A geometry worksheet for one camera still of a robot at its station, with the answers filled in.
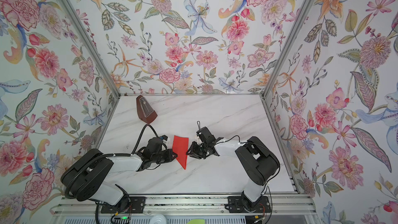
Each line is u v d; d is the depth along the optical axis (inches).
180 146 36.5
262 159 19.0
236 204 28.9
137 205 29.1
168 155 31.6
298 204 30.4
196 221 29.4
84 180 17.5
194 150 31.3
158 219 26.1
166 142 33.6
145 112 39.1
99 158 18.5
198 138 34.7
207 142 28.9
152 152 28.0
